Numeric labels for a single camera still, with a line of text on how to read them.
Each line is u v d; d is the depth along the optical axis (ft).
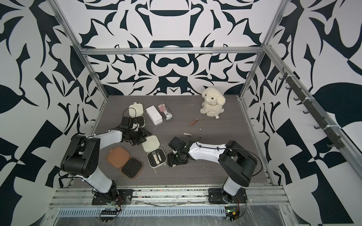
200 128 3.25
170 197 2.49
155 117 3.35
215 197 2.43
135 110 3.51
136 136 2.76
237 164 1.48
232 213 2.33
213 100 3.11
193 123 3.35
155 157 2.85
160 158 2.85
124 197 2.45
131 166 2.73
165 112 3.44
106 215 2.38
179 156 2.17
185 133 3.22
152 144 3.04
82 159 1.54
